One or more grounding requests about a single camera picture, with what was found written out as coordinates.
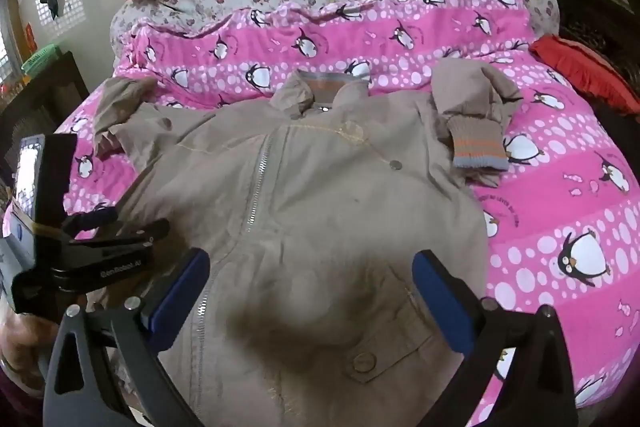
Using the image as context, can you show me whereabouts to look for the person's left hand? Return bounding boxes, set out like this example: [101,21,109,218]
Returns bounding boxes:
[1,308,58,395]

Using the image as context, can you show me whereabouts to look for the beige zip jacket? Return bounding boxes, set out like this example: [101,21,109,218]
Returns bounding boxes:
[93,58,522,426]

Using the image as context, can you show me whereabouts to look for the phone mounted on gripper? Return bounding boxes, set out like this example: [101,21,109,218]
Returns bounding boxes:
[14,134,46,218]

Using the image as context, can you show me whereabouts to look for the green plastic basket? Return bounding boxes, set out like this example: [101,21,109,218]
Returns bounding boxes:
[21,43,62,77]

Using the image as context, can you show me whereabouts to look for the red pillow right side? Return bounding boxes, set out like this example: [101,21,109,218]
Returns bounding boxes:
[529,34,639,117]

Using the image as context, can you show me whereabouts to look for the dark wooden side table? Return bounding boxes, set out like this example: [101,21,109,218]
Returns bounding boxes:
[1,51,89,186]

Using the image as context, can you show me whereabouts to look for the pink penguin blanket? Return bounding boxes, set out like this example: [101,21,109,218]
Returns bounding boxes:
[63,0,639,414]

